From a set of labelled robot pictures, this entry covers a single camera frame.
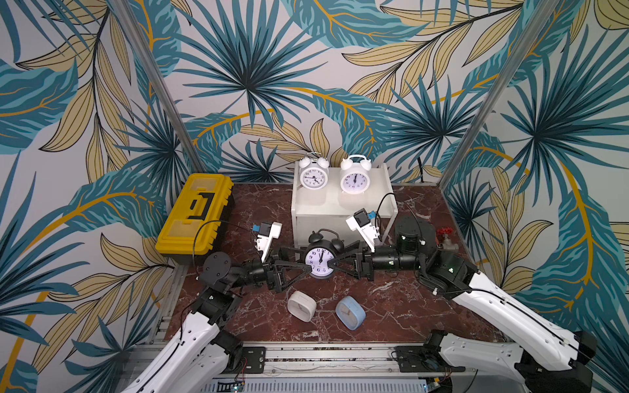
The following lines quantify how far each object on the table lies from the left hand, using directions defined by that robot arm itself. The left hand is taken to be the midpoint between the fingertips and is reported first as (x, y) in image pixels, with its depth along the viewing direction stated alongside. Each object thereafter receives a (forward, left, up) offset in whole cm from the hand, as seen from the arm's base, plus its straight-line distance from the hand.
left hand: (308, 269), depth 56 cm
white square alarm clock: (0, +2, -26) cm, 26 cm away
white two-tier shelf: (+20, -5, -2) cm, 21 cm away
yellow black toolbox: (+22, +41, -18) cm, 50 cm away
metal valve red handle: (+32, -54, -31) cm, 70 cm away
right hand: (+2, -5, +1) cm, 5 cm away
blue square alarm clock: (-2, -13, -26) cm, 29 cm away
